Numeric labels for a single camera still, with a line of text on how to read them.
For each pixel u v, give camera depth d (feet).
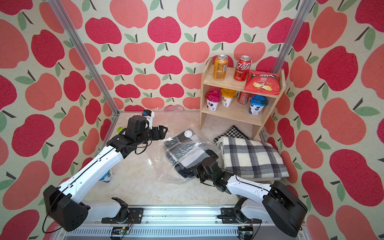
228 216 2.41
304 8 2.27
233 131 3.41
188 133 3.23
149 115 2.23
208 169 2.14
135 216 2.42
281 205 1.36
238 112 3.10
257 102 2.75
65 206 1.24
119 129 3.43
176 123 3.68
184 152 2.76
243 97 3.05
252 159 2.80
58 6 2.27
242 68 2.31
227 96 2.90
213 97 2.82
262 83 2.30
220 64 2.31
